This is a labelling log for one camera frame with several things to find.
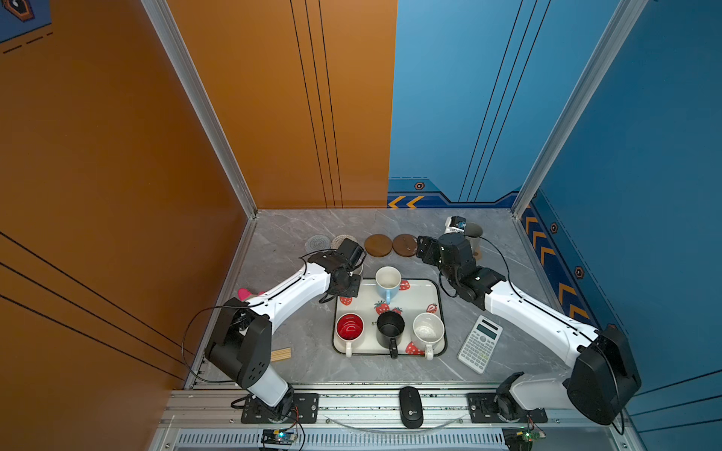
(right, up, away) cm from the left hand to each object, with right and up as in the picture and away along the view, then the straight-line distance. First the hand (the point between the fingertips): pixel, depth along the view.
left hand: (350, 285), depth 88 cm
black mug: (+12, -13, -3) cm, 18 cm away
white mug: (+24, -13, -2) cm, 28 cm away
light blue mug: (+12, 0, +7) cm, 14 cm away
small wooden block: (-20, -19, -6) cm, 28 cm away
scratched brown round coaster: (+20, +12, +22) cm, 32 cm away
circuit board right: (+44, -35, -18) cm, 59 cm away
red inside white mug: (0, -12, -2) cm, 13 cm away
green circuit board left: (-17, -36, -17) cm, 43 cm away
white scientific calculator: (+39, -17, -5) cm, 43 cm away
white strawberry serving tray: (+22, -5, +7) cm, 24 cm away
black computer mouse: (+17, -29, -16) cm, 37 cm away
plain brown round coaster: (+9, +12, +20) cm, 25 cm away
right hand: (+23, +14, -5) cm, 27 cm away
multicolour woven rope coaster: (-6, +14, +24) cm, 28 cm away
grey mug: (+43, +18, +12) cm, 48 cm away
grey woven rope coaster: (-14, +13, +21) cm, 29 cm away
